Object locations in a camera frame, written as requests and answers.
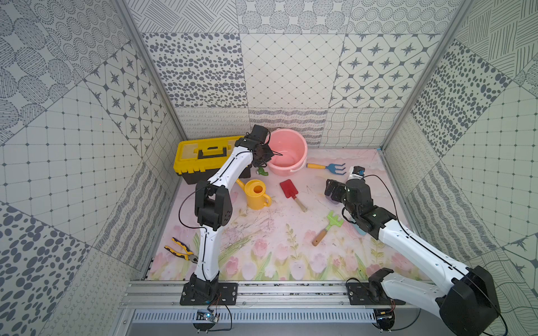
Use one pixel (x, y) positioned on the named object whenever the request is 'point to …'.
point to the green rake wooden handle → (333, 220)
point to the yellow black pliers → (190, 255)
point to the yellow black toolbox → (197, 159)
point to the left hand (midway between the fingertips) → (268, 154)
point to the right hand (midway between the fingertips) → (337, 185)
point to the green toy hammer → (260, 171)
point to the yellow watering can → (255, 190)
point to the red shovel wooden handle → (290, 190)
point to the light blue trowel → (362, 232)
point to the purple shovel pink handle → (329, 197)
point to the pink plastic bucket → (293, 145)
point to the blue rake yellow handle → (330, 166)
